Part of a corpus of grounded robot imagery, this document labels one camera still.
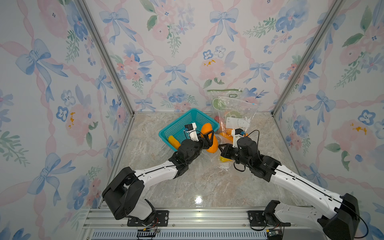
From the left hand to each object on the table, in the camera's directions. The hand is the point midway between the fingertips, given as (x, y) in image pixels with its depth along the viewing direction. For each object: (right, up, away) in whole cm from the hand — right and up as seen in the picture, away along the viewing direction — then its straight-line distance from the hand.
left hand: (211, 131), depth 76 cm
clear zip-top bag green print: (+5, +25, +31) cm, 40 cm away
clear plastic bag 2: (+1, -14, -1) cm, 14 cm away
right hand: (+3, -7, -1) cm, 8 cm away
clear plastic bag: (+20, +12, +30) cm, 38 cm away
